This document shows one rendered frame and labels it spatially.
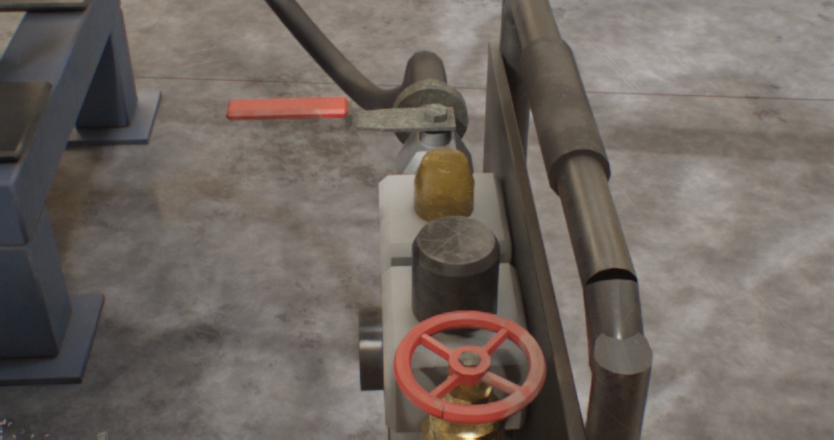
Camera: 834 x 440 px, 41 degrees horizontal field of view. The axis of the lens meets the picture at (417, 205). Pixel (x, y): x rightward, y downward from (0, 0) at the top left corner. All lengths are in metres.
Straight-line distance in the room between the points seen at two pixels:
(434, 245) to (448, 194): 0.09
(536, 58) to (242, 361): 0.71
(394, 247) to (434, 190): 0.04
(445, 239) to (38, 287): 0.72
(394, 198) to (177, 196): 0.85
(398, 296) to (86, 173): 1.02
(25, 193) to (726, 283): 0.81
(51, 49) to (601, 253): 0.99
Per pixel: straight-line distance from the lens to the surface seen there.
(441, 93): 0.83
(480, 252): 0.58
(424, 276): 0.59
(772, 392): 1.28
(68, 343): 1.32
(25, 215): 1.19
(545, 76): 0.62
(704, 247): 1.45
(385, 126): 0.75
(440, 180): 0.67
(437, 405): 0.51
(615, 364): 0.47
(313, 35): 1.31
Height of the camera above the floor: 0.87
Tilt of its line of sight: 36 degrees down
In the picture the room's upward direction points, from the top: straight up
